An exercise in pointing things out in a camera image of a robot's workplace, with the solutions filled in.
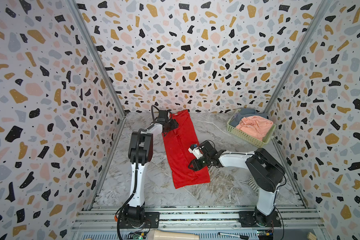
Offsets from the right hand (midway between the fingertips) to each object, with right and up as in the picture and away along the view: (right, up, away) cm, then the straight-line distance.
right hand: (188, 163), depth 91 cm
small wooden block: (+57, -29, -21) cm, 68 cm away
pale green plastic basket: (+39, +16, +10) cm, 44 cm away
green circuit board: (-23, -29, -20) cm, 42 cm away
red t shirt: (-6, +14, +16) cm, 22 cm away
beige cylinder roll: (-12, -26, -24) cm, 37 cm away
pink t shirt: (+46, +23, +10) cm, 52 cm away
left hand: (-8, +26, +19) cm, 33 cm away
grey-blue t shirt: (+42, +33, +21) cm, 58 cm away
